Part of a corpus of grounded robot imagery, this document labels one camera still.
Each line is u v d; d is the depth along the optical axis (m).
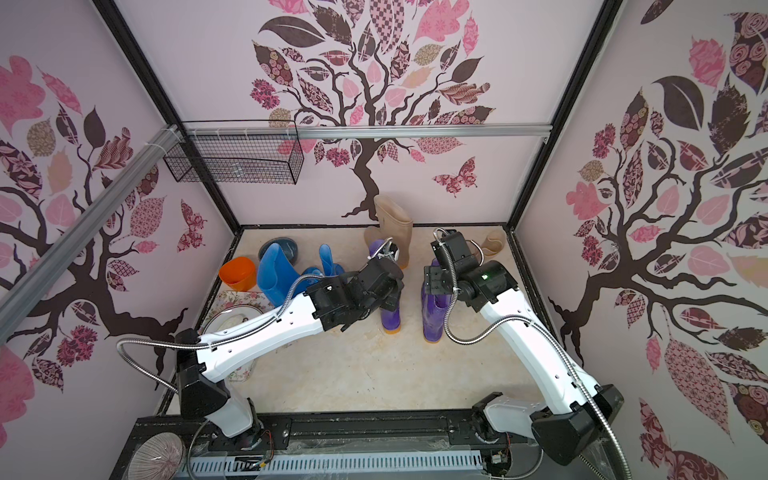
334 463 0.70
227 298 0.98
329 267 0.76
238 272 1.05
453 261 0.51
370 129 0.93
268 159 0.80
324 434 0.74
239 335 0.43
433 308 0.68
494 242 0.83
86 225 0.61
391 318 0.83
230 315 0.92
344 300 0.50
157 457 0.68
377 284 0.51
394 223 0.88
